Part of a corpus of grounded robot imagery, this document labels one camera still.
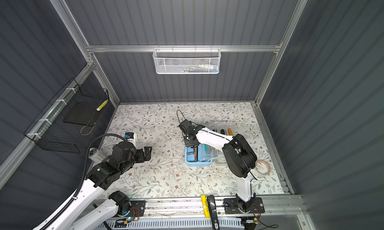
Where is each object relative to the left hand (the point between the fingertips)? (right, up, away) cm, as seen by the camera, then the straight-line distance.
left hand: (144, 148), depth 76 cm
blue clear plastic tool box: (+31, -6, +9) cm, 33 cm away
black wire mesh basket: (-37, +13, -3) cm, 39 cm away
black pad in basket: (-32, +18, +1) cm, 37 cm away
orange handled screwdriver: (+48, +6, +13) cm, 50 cm away
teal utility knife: (+34, -2, +10) cm, 35 cm away
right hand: (+25, 0, +18) cm, 30 cm away
